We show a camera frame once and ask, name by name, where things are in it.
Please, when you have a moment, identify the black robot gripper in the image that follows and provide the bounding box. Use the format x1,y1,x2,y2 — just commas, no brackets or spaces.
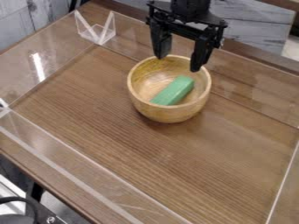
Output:
147,0,229,73

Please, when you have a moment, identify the clear acrylic corner bracket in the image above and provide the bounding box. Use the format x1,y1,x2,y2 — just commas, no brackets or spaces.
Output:
74,10,117,46

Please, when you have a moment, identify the black metal table leg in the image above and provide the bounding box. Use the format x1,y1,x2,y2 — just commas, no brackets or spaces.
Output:
27,182,44,202

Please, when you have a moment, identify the black cable under table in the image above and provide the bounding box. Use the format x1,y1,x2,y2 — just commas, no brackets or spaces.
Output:
0,196,40,224

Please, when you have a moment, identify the green rectangular block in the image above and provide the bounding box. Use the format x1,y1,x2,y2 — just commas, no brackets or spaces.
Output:
151,76,195,106

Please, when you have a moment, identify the brown wooden bowl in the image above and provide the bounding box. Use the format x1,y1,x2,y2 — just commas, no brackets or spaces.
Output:
127,55,213,123

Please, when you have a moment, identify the clear acrylic tray wall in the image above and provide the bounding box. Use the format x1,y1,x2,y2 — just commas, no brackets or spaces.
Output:
0,107,193,224

